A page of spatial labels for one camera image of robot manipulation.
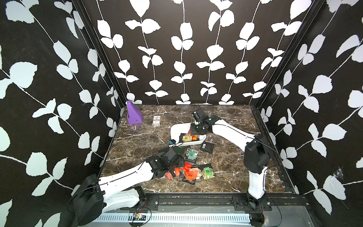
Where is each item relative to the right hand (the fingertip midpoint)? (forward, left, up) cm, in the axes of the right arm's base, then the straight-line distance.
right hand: (190, 128), depth 90 cm
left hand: (-19, +3, -2) cm, 19 cm away
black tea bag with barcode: (-6, -12, -13) cm, 19 cm away
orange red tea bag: (-25, 0, -12) cm, 28 cm away
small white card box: (+15, +26, -10) cm, 32 cm away
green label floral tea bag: (-12, -1, -13) cm, 17 cm away
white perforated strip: (-47, +7, -13) cm, 49 cm away
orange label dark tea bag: (0, -4, -12) cm, 12 cm away
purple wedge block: (+15, +42, -4) cm, 44 cm away
